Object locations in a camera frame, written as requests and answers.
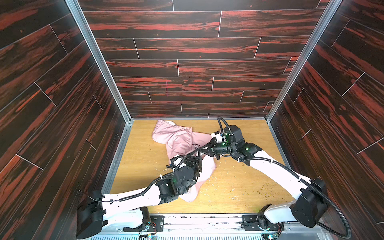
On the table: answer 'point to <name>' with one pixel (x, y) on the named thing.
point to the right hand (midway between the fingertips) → (198, 147)
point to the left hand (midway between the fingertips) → (204, 152)
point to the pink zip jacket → (179, 140)
